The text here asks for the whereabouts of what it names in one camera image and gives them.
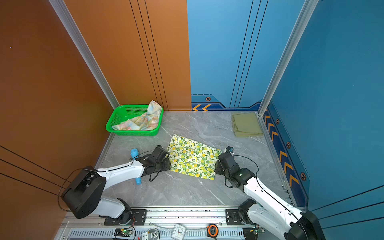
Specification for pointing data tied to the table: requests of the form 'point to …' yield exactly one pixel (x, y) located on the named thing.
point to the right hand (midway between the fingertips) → (218, 164)
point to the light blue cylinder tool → (135, 154)
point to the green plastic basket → (120, 113)
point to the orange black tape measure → (212, 231)
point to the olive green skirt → (246, 124)
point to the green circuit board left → (124, 232)
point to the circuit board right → (252, 233)
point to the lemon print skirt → (192, 157)
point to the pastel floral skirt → (148, 121)
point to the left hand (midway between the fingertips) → (169, 162)
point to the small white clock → (178, 231)
